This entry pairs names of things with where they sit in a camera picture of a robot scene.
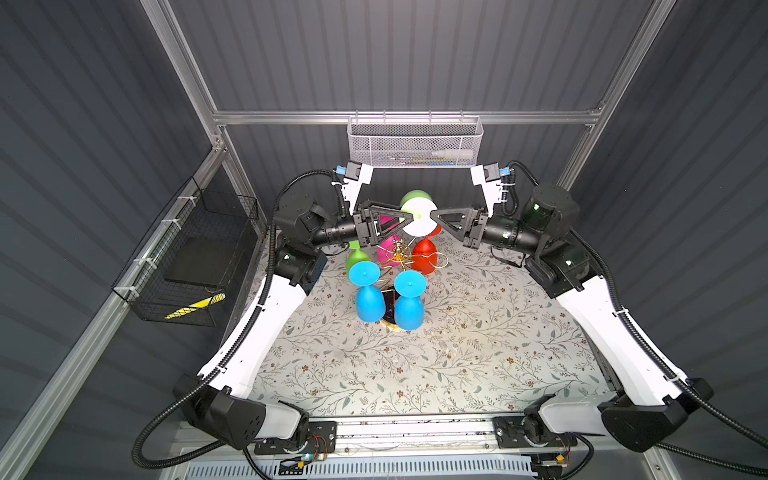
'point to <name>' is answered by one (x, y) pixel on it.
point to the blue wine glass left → (370, 300)
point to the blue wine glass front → (409, 285)
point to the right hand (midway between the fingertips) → (434, 221)
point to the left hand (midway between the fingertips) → (412, 217)
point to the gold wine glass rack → (400, 252)
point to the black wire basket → (182, 272)
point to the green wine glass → (355, 256)
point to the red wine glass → (425, 254)
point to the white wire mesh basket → (415, 141)
